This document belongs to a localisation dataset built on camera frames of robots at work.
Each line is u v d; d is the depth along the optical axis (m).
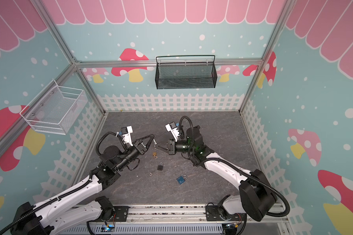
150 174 0.87
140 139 0.64
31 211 0.41
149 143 0.66
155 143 0.68
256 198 0.42
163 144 0.67
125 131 0.63
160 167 0.90
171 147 0.63
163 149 0.67
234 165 0.49
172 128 0.66
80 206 0.58
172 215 0.76
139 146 0.61
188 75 0.94
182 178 0.85
